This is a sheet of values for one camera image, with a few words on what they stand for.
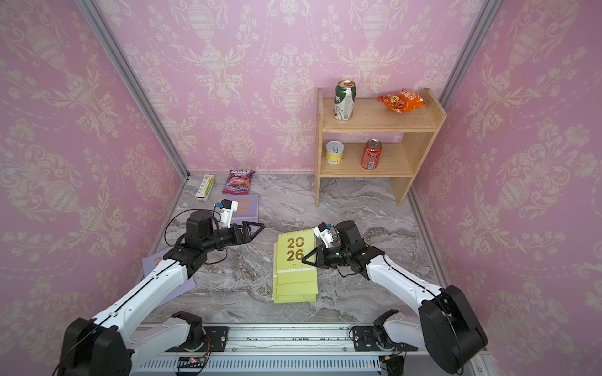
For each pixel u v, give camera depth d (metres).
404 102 0.75
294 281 0.81
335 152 0.92
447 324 0.41
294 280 0.81
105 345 0.39
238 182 1.13
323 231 0.76
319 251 0.72
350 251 0.65
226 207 0.72
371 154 0.87
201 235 0.62
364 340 0.73
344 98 0.71
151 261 0.91
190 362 0.73
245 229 0.71
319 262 0.70
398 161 0.95
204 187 1.09
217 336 0.75
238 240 0.69
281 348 0.74
